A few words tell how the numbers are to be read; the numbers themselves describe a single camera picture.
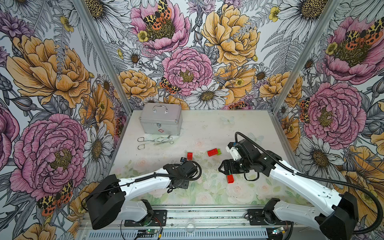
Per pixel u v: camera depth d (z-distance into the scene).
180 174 0.64
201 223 0.74
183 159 0.78
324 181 0.43
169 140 1.05
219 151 0.97
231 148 0.72
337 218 0.38
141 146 1.02
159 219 0.73
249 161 0.57
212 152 0.97
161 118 0.98
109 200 0.41
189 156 0.94
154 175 0.53
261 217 0.74
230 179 0.85
